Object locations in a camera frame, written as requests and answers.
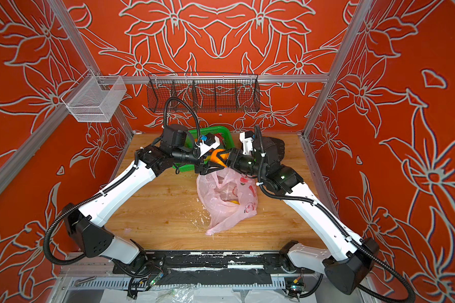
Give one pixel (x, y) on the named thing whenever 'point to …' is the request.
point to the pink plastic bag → (228, 195)
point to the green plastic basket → (191, 166)
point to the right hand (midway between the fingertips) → (216, 157)
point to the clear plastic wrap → (176, 293)
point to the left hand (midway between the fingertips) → (220, 155)
